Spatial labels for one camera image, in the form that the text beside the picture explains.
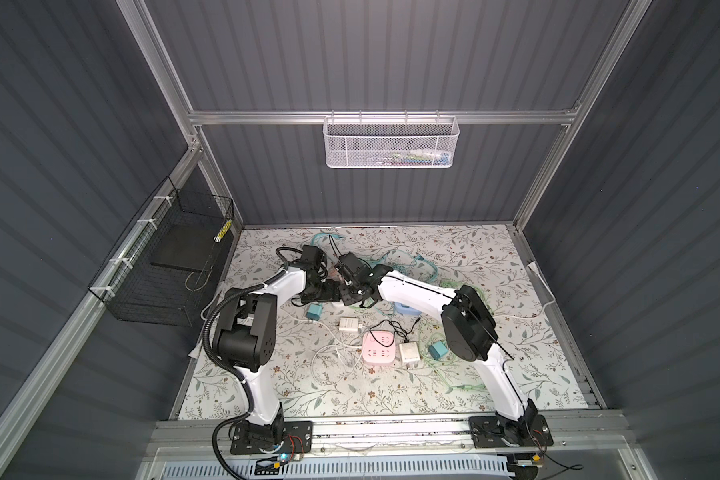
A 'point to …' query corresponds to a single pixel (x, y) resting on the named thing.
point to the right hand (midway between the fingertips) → (349, 295)
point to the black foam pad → (190, 247)
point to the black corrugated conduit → (226, 373)
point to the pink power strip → (379, 347)
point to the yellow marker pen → (223, 231)
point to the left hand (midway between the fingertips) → (329, 296)
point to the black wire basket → (161, 266)
